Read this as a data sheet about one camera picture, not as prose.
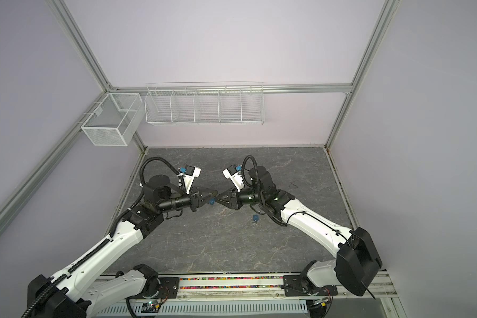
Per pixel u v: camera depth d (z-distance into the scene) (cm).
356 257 40
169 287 74
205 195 66
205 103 99
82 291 42
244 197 64
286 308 71
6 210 53
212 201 68
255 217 91
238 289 74
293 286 74
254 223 91
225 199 70
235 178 66
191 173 63
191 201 62
